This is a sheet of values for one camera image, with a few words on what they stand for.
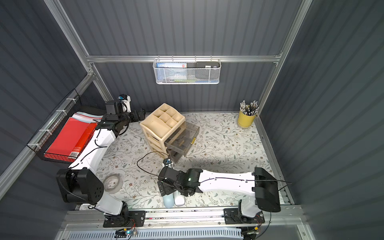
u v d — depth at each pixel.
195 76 0.89
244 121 1.06
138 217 0.75
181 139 0.87
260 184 0.46
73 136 0.71
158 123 0.82
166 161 0.65
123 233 0.70
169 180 0.52
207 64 0.86
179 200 0.79
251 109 1.00
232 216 0.74
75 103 0.79
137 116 0.75
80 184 0.43
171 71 0.89
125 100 0.72
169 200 0.78
